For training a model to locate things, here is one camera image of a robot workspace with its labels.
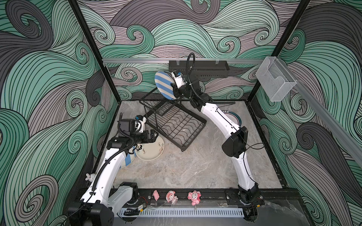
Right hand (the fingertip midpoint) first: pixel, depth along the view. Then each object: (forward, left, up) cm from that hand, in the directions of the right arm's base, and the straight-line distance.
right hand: (172, 82), depth 81 cm
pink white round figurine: (-54, 0, -32) cm, 63 cm away
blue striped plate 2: (-34, +28, -33) cm, 55 cm away
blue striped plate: (+3, +6, -1) cm, 7 cm away
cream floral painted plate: (-28, +15, -35) cm, 47 cm away
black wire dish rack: (-2, +2, -34) cm, 34 cm away
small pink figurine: (-53, +8, -33) cm, 63 cm away
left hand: (-25, +12, -16) cm, 32 cm away
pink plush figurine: (-54, -12, -31) cm, 63 cm away
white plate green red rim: (0, -47, -35) cm, 58 cm away
